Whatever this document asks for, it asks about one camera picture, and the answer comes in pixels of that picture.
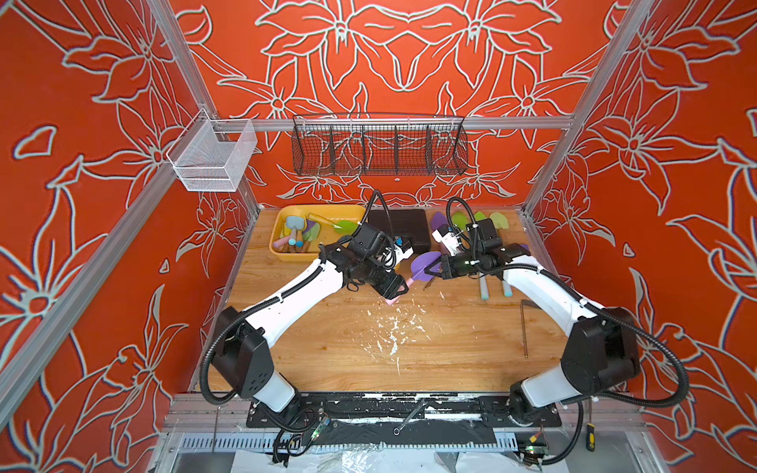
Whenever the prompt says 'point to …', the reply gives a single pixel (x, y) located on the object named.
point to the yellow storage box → (300, 230)
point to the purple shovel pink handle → (438, 220)
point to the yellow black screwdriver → (590, 438)
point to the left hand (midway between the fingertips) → (400, 279)
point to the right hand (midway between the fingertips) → (427, 265)
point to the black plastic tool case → (408, 225)
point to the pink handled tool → (418, 266)
